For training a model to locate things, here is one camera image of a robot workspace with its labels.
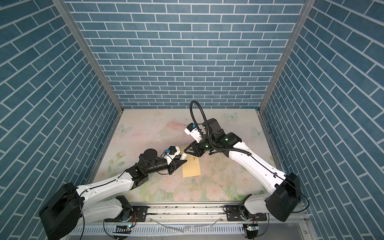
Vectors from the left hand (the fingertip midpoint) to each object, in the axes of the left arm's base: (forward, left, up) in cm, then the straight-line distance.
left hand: (185, 159), depth 76 cm
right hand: (+2, 0, +7) cm, 8 cm away
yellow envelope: (+2, -3, -15) cm, 16 cm away
